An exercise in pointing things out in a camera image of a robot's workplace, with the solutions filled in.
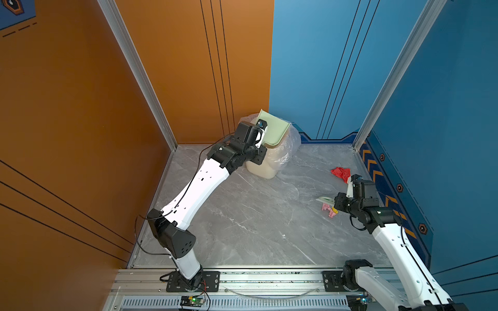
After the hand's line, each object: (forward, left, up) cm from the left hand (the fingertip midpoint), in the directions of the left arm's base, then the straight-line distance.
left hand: (261, 146), depth 75 cm
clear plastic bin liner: (+6, -8, -12) cm, 16 cm away
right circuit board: (-47, -36, -34) cm, 68 cm away
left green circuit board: (-47, +25, -34) cm, 63 cm away
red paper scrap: (+11, -46, -31) cm, 56 cm away
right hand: (-13, -31, -17) cm, 38 cm away
